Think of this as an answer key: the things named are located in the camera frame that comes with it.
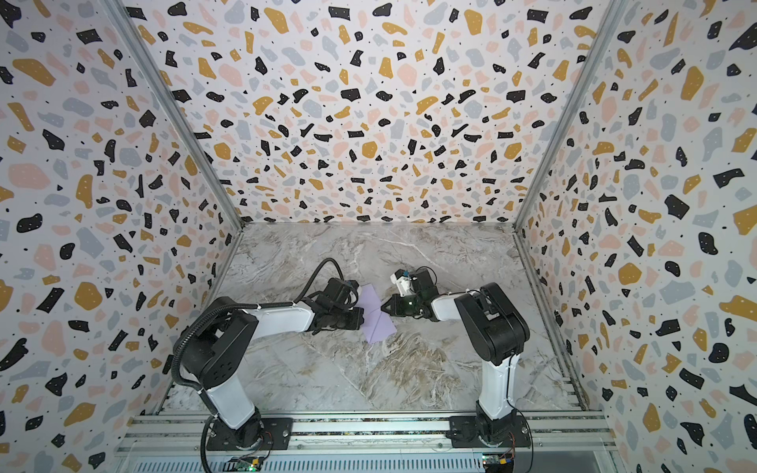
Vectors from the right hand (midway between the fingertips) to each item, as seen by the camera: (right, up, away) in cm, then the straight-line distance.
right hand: (378, 303), depth 94 cm
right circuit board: (+30, -35, -23) cm, 51 cm away
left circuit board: (-31, -34, -24) cm, 52 cm away
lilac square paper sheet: (0, -7, -1) cm, 7 cm away
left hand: (-4, -4, -2) cm, 6 cm away
